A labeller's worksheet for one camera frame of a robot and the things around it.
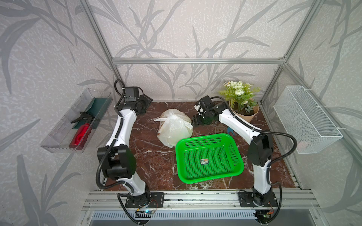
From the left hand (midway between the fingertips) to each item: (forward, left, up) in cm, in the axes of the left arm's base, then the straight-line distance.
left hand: (150, 100), depth 85 cm
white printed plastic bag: (-11, -15, -10) cm, 21 cm away
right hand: (-8, -28, -10) cm, 31 cm away
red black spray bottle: (-30, +22, +9) cm, 38 cm away
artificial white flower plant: (+2, -54, +4) cm, 55 cm away
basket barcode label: (-28, -33, -25) cm, 50 cm away
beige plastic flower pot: (+4, -63, -11) cm, 64 cm away
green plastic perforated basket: (-28, -46, -25) cm, 59 cm away
